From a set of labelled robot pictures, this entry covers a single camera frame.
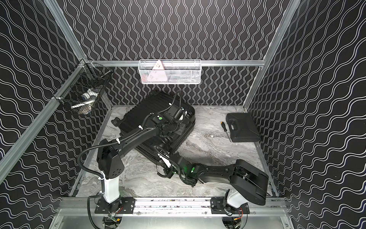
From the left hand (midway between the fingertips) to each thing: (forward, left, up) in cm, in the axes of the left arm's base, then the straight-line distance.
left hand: (182, 124), depth 84 cm
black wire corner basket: (+16, +67, +5) cm, 69 cm away
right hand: (-21, +10, -11) cm, 26 cm away
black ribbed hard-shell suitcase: (+14, +21, +1) cm, 25 cm away
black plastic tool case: (+11, -42, -14) cm, 45 cm away
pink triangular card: (+26, +18, +14) cm, 35 cm away
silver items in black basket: (+9, +57, +8) cm, 58 cm away
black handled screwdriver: (+12, -31, -19) cm, 38 cm away
